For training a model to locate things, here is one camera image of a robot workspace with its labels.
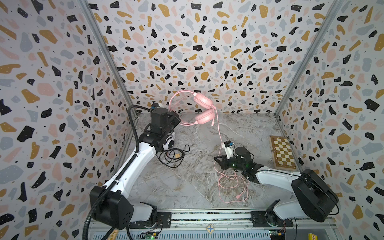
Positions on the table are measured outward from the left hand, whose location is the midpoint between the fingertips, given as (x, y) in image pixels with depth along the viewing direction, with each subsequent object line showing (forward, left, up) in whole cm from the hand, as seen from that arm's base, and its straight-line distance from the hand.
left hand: (179, 110), depth 75 cm
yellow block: (-51, -61, -32) cm, 86 cm away
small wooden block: (-7, +5, -34) cm, 35 cm away
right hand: (-14, -18, -23) cm, 32 cm away
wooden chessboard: (-10, -63, -32) cm, 72 cm away
